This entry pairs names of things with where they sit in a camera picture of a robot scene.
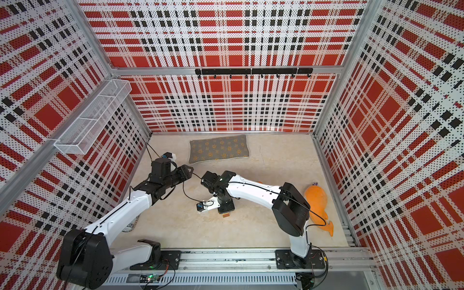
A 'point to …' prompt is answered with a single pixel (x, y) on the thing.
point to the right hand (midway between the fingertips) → (228, 202)
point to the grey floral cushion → (220, 148)
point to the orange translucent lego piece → (225, 214)
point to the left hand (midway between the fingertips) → (193, 170)
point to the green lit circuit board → (149, 278)
